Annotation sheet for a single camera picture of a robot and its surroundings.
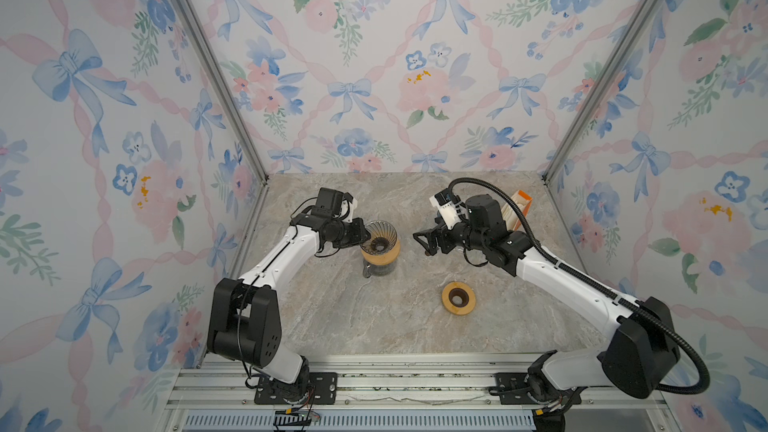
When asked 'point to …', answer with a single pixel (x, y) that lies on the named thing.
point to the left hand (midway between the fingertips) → (370, 232)
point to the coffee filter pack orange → (511, 212)
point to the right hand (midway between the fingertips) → (425, 225)
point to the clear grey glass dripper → (383, 237)
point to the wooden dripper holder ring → (384, 258)
